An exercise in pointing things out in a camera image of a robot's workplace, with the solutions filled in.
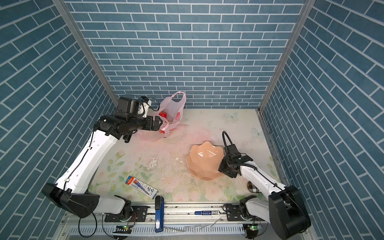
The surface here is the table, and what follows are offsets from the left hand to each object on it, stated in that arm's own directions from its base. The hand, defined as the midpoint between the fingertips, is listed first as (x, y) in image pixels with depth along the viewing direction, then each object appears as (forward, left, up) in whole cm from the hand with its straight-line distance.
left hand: (155, 120), depth 74 cm
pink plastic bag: (+20, -4, -14) cm, 25 cm away
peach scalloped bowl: (-7, -25, -33) cm, 42 cm away
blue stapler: (-36, -3, -27) cm, 45 cm away
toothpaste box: (-23, +10, -30) cm, 39 cm away
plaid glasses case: (-25, -50, -27) cm, 62 cm away
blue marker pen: (-36, -26, -29) cm, 53 cm away
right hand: (-14, -34, -27) cm, 45 cm away
